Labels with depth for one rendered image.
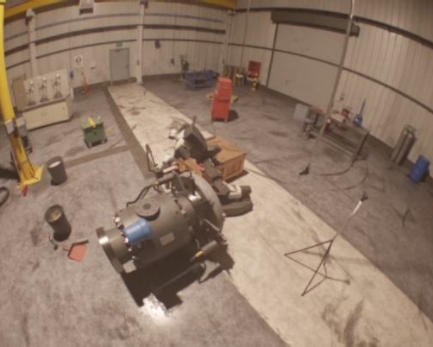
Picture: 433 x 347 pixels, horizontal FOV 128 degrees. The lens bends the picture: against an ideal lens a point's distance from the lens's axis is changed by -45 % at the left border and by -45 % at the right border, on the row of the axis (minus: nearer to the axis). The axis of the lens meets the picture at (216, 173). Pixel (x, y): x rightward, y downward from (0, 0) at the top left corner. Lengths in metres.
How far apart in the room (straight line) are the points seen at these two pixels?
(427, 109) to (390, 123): 1.84
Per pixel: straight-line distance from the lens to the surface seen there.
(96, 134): 4.77
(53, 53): 12.00
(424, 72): 9.23
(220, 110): 5.66
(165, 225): 1.65
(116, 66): 11.95
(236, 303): 2.24
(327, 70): 9.85
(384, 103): 9.11
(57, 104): 7.18
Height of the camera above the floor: 2.12
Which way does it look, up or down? 36 degrees down
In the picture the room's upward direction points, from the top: 7 degrees clockwise
